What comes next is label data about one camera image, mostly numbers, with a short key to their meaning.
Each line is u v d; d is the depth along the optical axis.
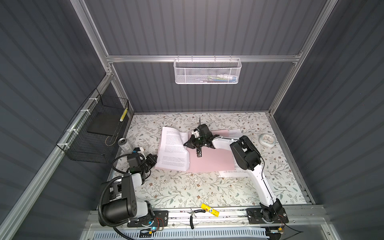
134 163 0.71
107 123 0.75
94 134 0.73
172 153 0.96
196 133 0.98
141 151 0.84
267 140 1.02
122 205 0.44
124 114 0.82
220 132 1.05
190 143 0.92
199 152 0.97
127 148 0.88
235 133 1.08
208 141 0.83
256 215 0.72
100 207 0.40
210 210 0.74
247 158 0.63
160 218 0.72
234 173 0.89
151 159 0.81
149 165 0.81
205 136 0.86
